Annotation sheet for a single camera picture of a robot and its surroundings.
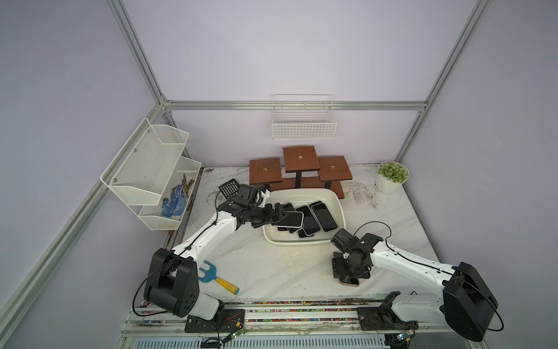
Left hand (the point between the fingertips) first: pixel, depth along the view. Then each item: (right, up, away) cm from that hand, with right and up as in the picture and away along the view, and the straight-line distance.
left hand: (278, 219), depth 83 cm
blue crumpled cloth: (-42, +5, +4) cm, 42 cm away
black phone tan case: (+28, -24, -2) cm, 36 cm away
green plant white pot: (+51, +18, +15) cm, 56 cm away
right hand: (+26, -21, -2) cm, 34 cm away
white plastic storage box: (+25, +7, +17) cm, 31 cm away
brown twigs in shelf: (-41, +13, +10) cm, 44 cm away
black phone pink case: (+14, -4, +10) cm, 18 cm away
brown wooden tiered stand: (+10, +21, +8) cm, 24 cm away
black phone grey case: (+21, -1, +16) cm, 26 cm away
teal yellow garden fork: (-26, -22, 0) cm, 34 cm away
